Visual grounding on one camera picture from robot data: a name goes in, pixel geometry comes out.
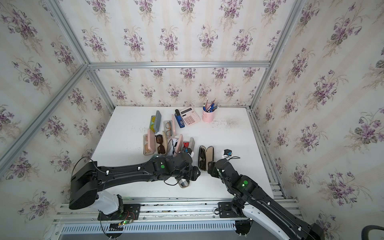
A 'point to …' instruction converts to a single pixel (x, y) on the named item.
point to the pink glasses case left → (149, 143)
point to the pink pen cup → (208, 114)
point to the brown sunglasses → (159, 140)
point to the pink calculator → (190, 116)
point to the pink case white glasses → (176, 148)
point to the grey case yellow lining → (155, 122)
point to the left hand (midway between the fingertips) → (197, 174)
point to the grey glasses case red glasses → (186, 150)
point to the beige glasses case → (165, 141)
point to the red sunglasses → (186, 145)
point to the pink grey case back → (173, 126)
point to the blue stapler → (179, 118)
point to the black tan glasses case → (210, 155)
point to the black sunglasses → (202, 158)
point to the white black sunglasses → (172, 143)
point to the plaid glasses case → (183, 183)
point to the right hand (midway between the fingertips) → (215, 165)
